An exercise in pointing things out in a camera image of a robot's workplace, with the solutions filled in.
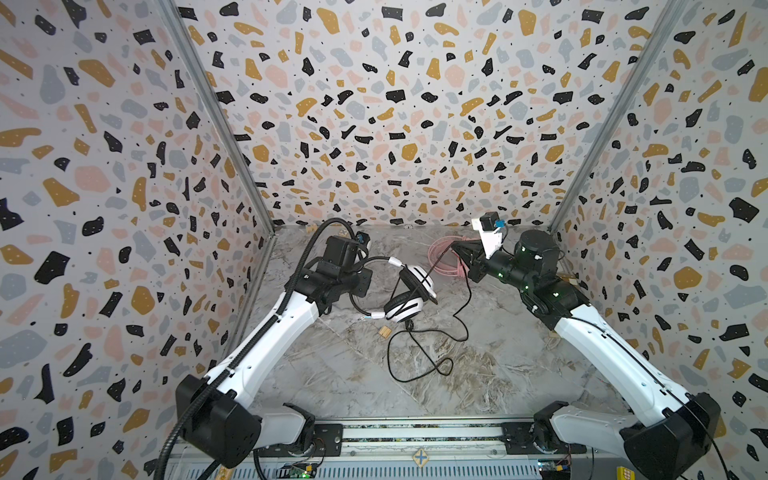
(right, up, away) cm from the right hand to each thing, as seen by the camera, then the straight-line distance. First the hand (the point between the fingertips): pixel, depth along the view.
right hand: (453, 238), depth 68 cm
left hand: (-22, -7, +10) cm, 25 cm away
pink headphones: (-2, -4, +1) cm, 5 cm away
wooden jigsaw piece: (-49, +7, +53) cm, 73 cm away
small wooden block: (-17, -27, +25) cm, 40 cm away
